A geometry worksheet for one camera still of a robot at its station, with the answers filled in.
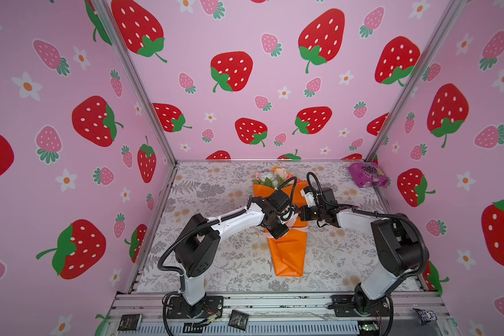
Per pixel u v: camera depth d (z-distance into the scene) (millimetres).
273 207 645
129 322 699
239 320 699
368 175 1072
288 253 832
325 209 759
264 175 1067
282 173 1072
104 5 672
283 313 731
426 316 699
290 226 927
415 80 863
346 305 731
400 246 477
